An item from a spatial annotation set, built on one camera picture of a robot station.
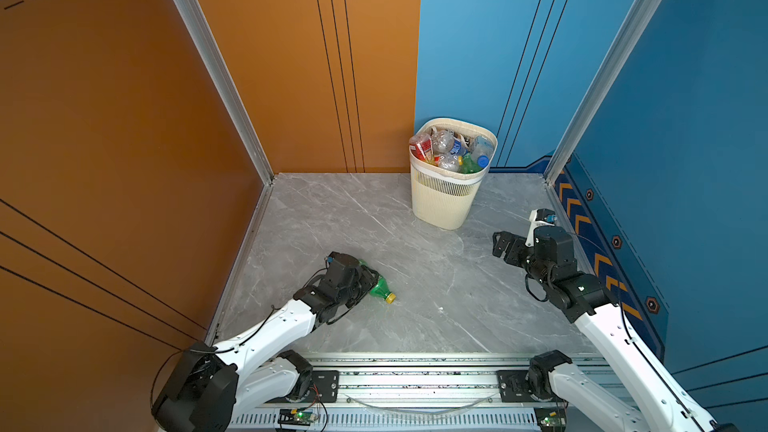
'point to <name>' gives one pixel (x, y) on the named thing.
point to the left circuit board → (295, 417)
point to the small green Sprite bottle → (469, 166)
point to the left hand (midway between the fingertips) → (378, 276)
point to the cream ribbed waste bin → (446, 199)
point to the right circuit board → (551, 416)
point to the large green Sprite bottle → (381, 287)
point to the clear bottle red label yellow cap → (448, 161)
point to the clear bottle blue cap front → (444, 141)
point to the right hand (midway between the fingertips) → (505, 238)
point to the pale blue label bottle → (482, 149)
